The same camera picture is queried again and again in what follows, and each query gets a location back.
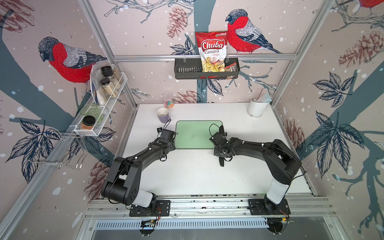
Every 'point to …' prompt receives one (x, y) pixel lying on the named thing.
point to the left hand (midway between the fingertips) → (167, 141)
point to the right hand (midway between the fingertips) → (217, 151)
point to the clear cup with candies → (168, 98)
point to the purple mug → (163, 115)
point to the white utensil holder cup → (256, 109)
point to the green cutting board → (195, 134)
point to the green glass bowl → (92, 109)
